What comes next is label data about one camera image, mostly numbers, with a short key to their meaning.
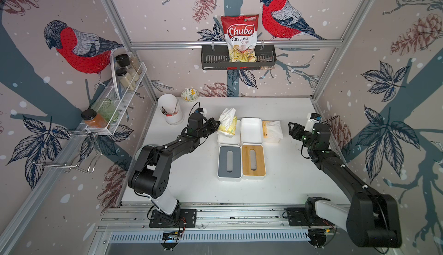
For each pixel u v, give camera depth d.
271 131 0.97
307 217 0.68
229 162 0.90
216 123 0.90
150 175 0.46
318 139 0.64
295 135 0.76
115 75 0.64
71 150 0.57
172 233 0.71
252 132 1.00
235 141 0.98
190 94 1.22
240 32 0.80
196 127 0.72
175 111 1.01
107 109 0.67
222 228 0.72
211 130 0.82
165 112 1.01
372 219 0.40
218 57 0.95
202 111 0.86
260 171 0.81
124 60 0.79
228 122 0.90
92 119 0.60
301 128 0.76
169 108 1.03
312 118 0.74
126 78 0.76
